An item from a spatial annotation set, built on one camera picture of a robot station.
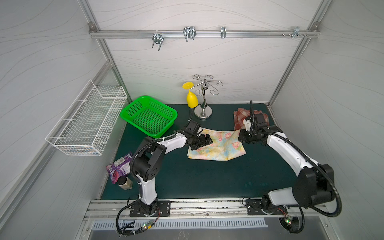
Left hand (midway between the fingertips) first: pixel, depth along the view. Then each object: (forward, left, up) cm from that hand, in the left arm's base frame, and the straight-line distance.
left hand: (206, 144), depth 91 cm
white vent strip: (-41, +45, -6) cm, 61 cm away
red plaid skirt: (+25, -26, 0) cm, 37 cm away
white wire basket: (-5, +57, +25) cm, 63 cm away
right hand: (+1, -19, +7) cm, 20 cm away
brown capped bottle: (-24, +41, +3) cm, 48 cm away
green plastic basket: (+26, +41, -5) cm, 48 cm away
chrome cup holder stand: (+32, 0, -5) cm, 32 cm away
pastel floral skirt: (0, -12, -1) cm, 12 cm away
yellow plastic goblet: (+29, +10, +11) cm, 32 cm away
